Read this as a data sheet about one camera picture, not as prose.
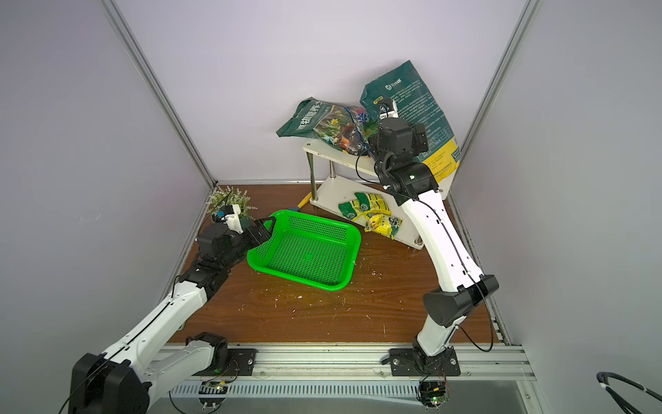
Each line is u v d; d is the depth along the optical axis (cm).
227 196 91
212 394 72
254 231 70
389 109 54
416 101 69
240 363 73
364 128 71
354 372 72
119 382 38
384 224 92
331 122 78
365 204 97
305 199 112
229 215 69
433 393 68
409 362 73
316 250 97
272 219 76
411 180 46
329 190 110
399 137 45
